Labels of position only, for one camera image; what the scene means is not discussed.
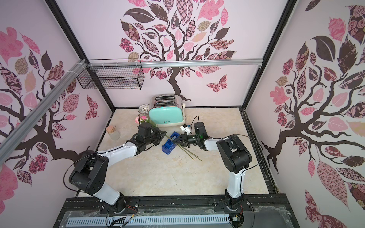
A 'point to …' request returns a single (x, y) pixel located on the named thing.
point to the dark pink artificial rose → (145, 118)
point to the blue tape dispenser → (169, 146)
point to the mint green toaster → (167, 110)
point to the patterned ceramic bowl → (143, 109)
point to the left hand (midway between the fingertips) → (168, 133)
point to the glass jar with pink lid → (114, 134)
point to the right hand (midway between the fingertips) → (173, 142)
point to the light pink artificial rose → (137, 119)
